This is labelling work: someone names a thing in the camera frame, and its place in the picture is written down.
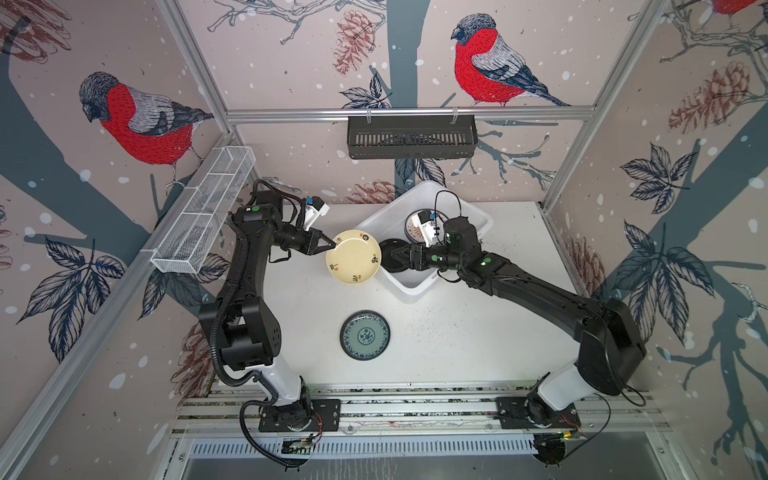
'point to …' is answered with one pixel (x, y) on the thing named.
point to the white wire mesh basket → (201, 212)
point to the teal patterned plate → (365, 335)
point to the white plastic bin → (387, 219)
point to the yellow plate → (356, 257)
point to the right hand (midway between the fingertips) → (392, 256)
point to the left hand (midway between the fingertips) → (329, 243)
